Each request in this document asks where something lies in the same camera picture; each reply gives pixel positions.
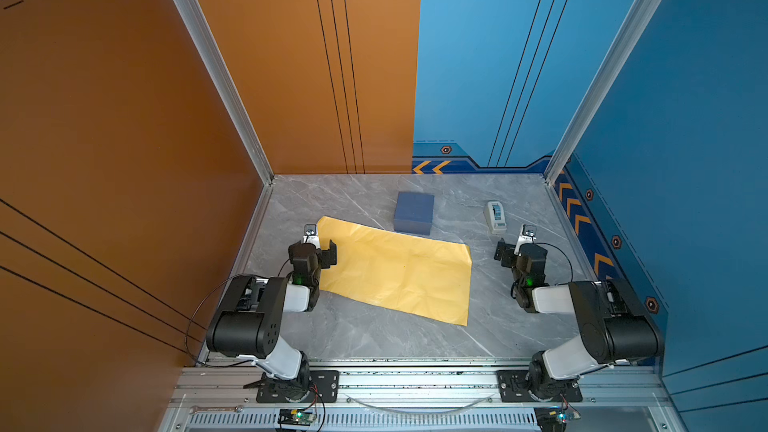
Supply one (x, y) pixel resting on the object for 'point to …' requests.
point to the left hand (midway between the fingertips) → (315, 239)
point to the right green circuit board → (551, 419)
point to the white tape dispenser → (496, 217)
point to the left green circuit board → (303, 417)
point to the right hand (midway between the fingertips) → (515, 241)
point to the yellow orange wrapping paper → (429, 277)
